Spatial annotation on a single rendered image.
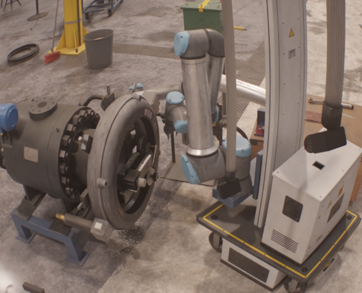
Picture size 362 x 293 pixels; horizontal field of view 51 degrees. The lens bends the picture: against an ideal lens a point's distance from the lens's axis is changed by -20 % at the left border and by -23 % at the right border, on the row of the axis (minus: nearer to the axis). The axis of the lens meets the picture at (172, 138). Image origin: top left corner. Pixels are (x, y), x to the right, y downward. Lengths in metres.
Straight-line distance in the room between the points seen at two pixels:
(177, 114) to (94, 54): 2.86
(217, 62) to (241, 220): 0.94
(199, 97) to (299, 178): 0.61
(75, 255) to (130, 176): 0.75
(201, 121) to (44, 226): 1.27
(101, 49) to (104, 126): 2.91
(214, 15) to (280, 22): 3.64
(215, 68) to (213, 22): 3.45
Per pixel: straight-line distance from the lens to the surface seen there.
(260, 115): 3.11
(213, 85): 2.25
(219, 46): 2.03
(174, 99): 2.45
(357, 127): 3.33
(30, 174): 2.66
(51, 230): 2.75
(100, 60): 5.19
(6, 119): 2.52
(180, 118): 2.40
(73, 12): 5.92
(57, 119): 2.56
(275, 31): 1.92
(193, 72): 2.01
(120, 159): 2.72
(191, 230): 3.00
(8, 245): 3.12
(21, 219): 2.91
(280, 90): 2.07
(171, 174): 3.45
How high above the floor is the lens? 2.12
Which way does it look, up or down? 34 degrees down
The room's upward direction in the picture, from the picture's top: 4 degrees counter-clockwise
